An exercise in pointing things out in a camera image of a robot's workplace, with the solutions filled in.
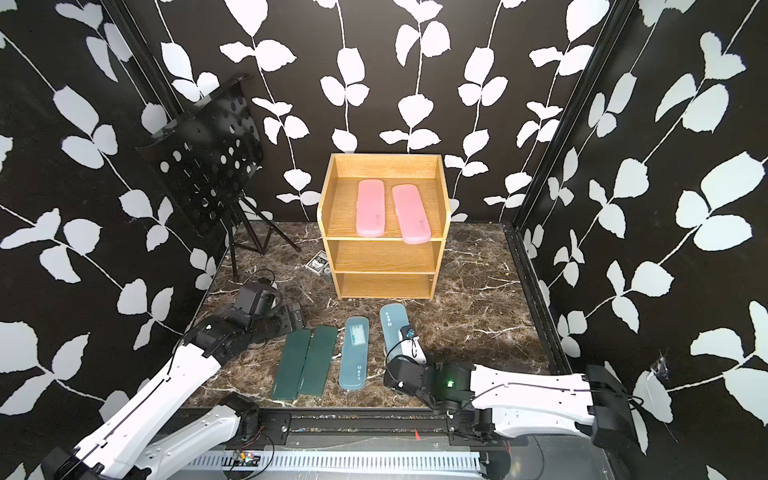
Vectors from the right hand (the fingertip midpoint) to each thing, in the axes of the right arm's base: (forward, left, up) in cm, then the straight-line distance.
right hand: (396, 363), depth 76 cm
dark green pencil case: (+2, +30, -8) cm, 31 cm away
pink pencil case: (+29, +7, +24) cm, 38 cm away
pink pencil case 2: (+29, -4, +22) cm, 37 cm away
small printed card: (+38, +29, -7) cm, 48 cm away
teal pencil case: (+6, +13, -9) cm, 16 cm away
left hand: (+10, +26, +7) cm, 29 cm away
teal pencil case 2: (+11, +1, +4) cm, 12 cm away
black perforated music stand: (+101, +95, -5) cm, 139 cm away
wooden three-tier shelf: (+26, +4, +7) cm, 27 cm away
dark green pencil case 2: (+3, +23, -8) cm, 24 cm away
